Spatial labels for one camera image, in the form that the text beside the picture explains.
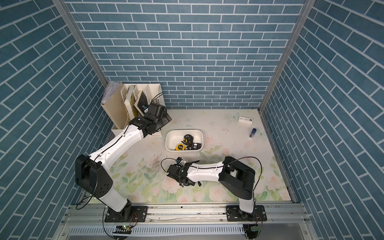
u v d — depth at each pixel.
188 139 0.99
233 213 0.74
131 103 0.90
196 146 0.96
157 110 0.64
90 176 0.43
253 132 0.99
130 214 0.70
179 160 0.79
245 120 1.12
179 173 0.68
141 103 1.01
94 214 0.75
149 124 0.59
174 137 1.02
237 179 0.46
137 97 0.99
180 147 0.96
